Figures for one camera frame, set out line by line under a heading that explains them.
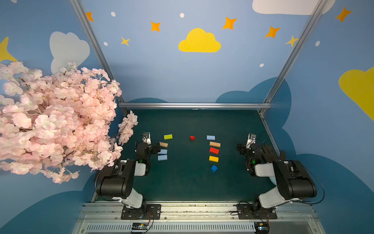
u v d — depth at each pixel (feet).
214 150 3.21
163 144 3.30
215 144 3.32
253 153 2.35
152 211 2.45
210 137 3.43
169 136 3.44
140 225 2.35
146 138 2.63
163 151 3.13
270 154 3.14
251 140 2.65
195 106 4.18
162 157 3.13
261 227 2.40
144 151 2.33
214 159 3.08
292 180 1.54
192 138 3.36
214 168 2.90
